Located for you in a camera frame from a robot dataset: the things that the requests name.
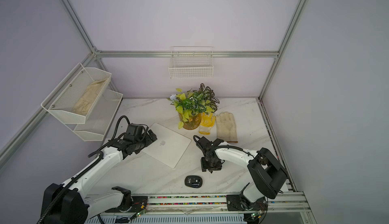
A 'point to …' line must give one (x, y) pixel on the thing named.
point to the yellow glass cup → (207, 121)
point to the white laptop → (169, 146)
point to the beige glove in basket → (87, 98)
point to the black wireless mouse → (193, 181)
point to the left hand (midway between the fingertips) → (150, 141)
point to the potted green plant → (190, 105)
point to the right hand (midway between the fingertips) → (209, 170)
